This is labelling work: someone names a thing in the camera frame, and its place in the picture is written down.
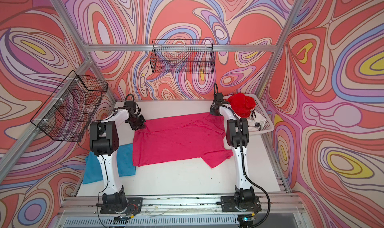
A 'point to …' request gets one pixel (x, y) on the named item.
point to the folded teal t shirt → (92, 172)
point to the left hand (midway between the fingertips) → (148, 123)
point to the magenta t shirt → (180, 137)
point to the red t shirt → (241, 104)
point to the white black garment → (257, 120)
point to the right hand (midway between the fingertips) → (217, 113)
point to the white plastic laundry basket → (268, 125)
